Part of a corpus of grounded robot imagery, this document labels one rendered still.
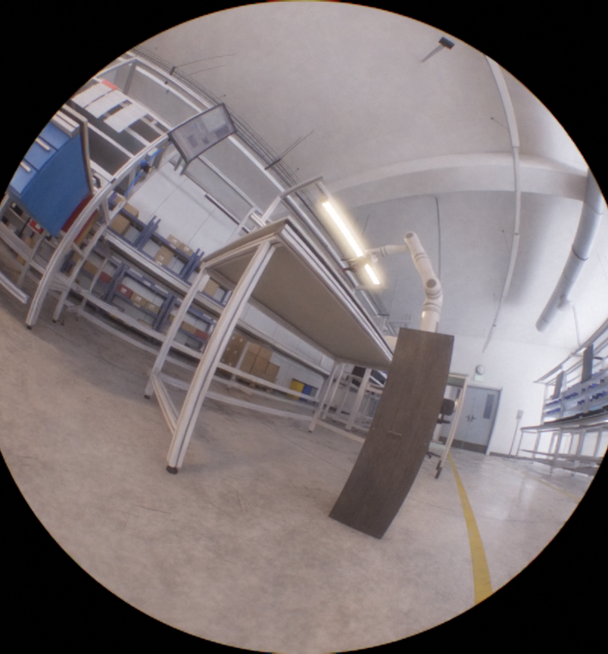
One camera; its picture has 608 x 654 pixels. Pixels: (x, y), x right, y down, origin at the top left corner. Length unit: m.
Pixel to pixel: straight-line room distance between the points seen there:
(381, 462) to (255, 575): 0.56
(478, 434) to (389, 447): 6.80
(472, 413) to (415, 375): 6.73
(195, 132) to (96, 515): 1.86
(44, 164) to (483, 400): 8.47
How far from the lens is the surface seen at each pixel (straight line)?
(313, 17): 3.59
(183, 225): 5.25
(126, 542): 0.58
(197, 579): 0.56
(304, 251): 0.81
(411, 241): 1.34
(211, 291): 4.67
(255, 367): 4.77
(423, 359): 0.84
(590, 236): 4.12
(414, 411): 0.81
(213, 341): 0.68
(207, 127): 1.75
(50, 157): 1.11
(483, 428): 7.58
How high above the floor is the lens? 0.49
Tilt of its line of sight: 15 degrees up
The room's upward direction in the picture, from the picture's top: 22 degrees clockwise
